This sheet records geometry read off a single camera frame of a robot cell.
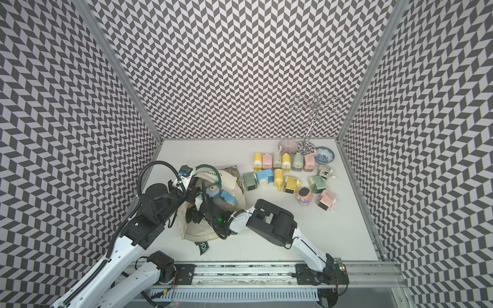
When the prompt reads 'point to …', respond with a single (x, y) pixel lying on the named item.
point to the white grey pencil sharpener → (325, 171)
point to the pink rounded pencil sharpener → (267, 161)
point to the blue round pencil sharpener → (264, 176)
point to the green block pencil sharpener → (317, 184)
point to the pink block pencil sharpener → (309, 162)
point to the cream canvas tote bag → (189, 211)
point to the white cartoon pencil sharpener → (277, 160)
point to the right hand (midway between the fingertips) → (189, 204)
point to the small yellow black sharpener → (291, 185)
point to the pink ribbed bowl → (287, 146)
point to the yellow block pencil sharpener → (257, 162)
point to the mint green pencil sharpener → (298, 162)
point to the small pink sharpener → (327, 201)
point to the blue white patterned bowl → (323, 155)
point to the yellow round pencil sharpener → (286, 163)
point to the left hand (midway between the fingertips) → (197, 177)
